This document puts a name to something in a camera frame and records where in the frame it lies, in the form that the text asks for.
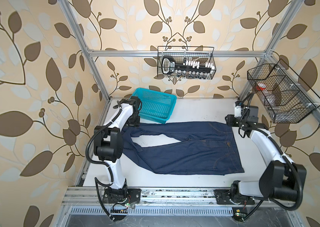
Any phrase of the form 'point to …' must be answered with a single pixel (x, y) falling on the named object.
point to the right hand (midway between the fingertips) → (231, 119)
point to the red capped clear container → (261, 86)
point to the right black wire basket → (286, 98)
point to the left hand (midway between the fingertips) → (132, 124)
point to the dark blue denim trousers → (210, 148)
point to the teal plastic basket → (156, 107)
